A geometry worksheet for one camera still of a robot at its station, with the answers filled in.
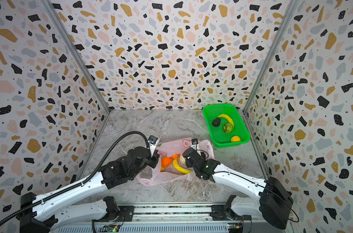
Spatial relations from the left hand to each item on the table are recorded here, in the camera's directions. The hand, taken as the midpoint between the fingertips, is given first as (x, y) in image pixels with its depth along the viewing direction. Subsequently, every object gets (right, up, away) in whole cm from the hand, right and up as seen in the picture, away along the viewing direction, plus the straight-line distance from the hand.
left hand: (160, 148), depth 72 cm
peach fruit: (+11, -9, +16) cm, 21 cm away
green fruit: (+43, +9, +31) cm, 53 cm away
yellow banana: (+9, -15, +15) cm, 23 cm away
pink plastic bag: (-2, -12, -5) cm, 13 cm away
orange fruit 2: (+6, -8, +19) cm, 22 cm away
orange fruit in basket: (+47, +2, +27) cm, 54 cm away
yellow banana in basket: (+45, +18, +42) cm, 64 cm away
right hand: (+16, -5, +11) cm, 20 cm away
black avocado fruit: (+35, +13, +35) cm, 51 cm away
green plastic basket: (+37, +2, +29) cm, 47 cm away
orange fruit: (+1, -10, +13) cm, 16 cm away
